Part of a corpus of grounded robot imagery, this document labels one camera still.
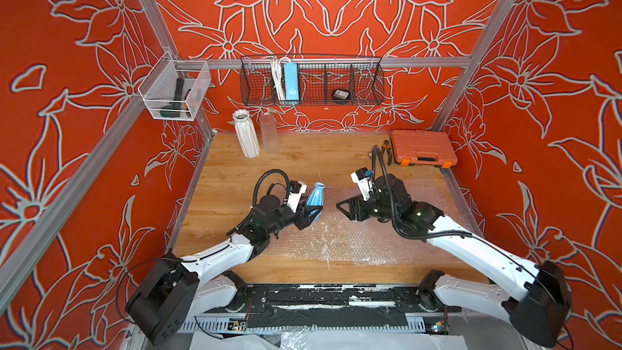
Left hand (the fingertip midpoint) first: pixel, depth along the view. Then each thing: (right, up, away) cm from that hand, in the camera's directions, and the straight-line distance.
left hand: (316, 202), depth 78 cm
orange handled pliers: (+35, +20, +36) cm, 54 cm away
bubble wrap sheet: (+7, -14, +7) cm, 17 cm away
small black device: (+10, +40, +17) cm, 45 cm away
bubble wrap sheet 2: (+18, -15, +5) cm, 24 cm away
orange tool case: (+52, +19, +33) cm, 64 cm away
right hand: (+7, 0, -4) cm, 8 cm away
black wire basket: (+20, +49, +22) cm, 58 cm away
